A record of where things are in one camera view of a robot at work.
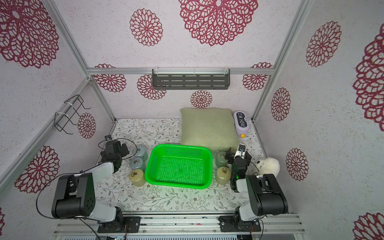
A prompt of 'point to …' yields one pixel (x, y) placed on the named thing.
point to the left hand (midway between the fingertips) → (116, 149)
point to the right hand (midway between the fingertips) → (238, 148)
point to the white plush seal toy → (268, 165)
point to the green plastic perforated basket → (179, 165)
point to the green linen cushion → (213, 126)
